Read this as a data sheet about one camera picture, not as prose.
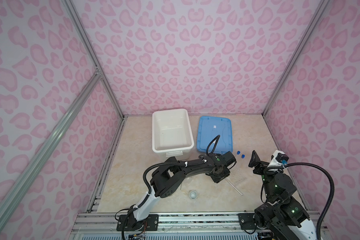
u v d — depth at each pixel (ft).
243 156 2.61
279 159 1.83
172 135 3.50
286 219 1.64
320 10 2.32
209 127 3.64
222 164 2.16
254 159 2.22
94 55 2.82
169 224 2.46
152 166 1.53
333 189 1.58
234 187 2.75
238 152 2.68
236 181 2.82
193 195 2.68
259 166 2.00
